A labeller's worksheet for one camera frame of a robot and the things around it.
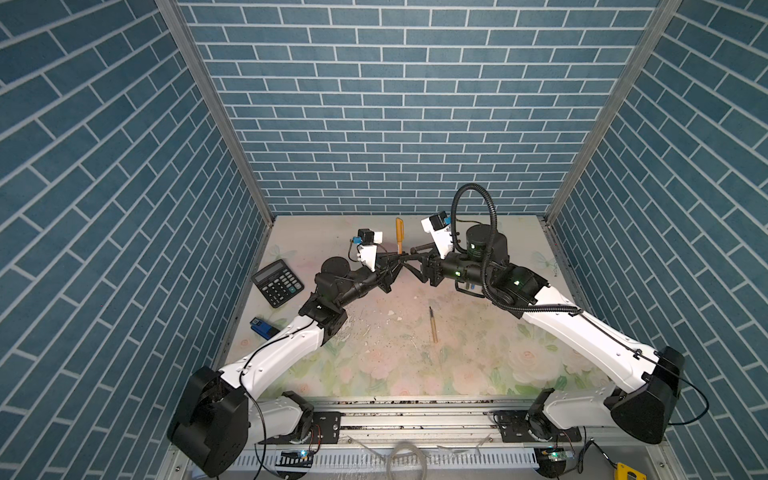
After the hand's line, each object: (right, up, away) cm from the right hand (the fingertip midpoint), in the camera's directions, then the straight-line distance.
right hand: (402, 252), depth 67 cm
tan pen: (+10, -23, +24) cm, 35 cm away
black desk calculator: (-42, -11, +32) cm, 54 cm away
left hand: (+1, -1, +4) cm, 4 cm away
